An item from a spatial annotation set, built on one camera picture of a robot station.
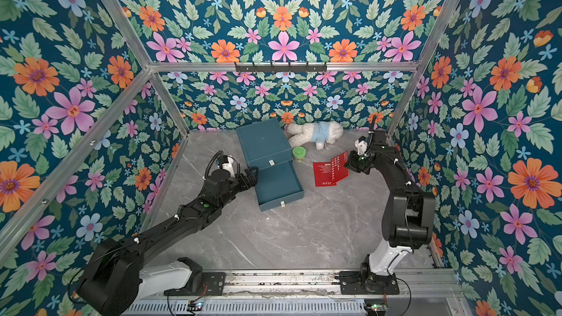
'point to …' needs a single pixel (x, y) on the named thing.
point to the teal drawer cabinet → (265, 145)
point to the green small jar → (298, 153)
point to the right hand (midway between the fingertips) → (351, 161)
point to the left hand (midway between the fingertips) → (253, 170)
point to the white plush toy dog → (319, 133)
